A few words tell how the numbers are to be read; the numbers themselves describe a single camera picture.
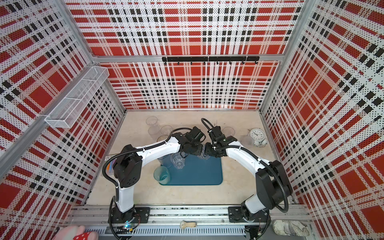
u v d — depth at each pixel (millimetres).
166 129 1043
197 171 877
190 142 658
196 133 704
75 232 648
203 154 787
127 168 490
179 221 734
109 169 884
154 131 1069
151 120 1140
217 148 616
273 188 430
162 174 846
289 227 676
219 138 676
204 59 887
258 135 1012
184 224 693
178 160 926
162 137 917
